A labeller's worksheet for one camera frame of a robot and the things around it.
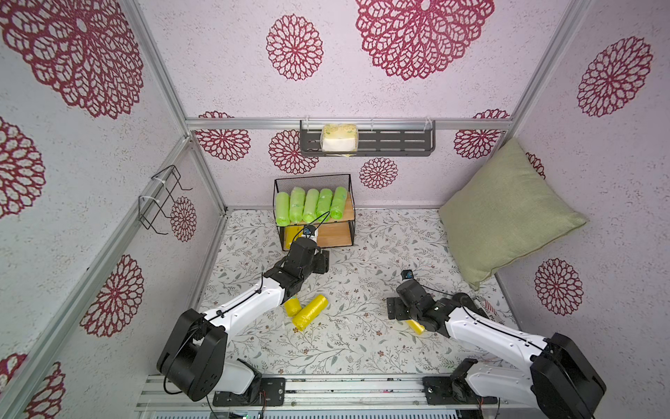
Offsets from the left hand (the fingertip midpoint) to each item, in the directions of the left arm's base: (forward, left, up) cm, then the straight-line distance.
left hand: (319, 252), depth 87 cm
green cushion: (+7, -59, +12) cm, 61 cm away
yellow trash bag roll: (-14, +9, -11) cm, 20 cm away
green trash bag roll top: (+17, +9, +6) cm, 20 cm away
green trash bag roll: (+13, +13, +4) cm, 19 cm away
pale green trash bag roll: (+18, +4, +4) cm, 19 cm away
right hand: (-12, -26, -10) cm, 31 cm away
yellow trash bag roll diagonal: (-16, +3, -12) cm, 20 cm away
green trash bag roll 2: (+19, -1, +5) cm, 20 cm away
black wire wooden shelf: (+19, -3, -14) cm, 24 cm away
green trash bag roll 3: (+18, -6, +5) cm, 20 cm away
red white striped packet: (-13, -55, -12) cm, 58 cm away
